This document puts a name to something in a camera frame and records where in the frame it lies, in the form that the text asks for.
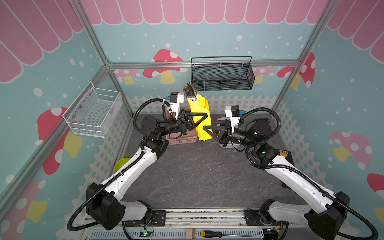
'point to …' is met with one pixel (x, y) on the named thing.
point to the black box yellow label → (286, 155)
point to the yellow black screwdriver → (217, 234)
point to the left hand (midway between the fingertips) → (207, 119)
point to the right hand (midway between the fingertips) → (204, 127)
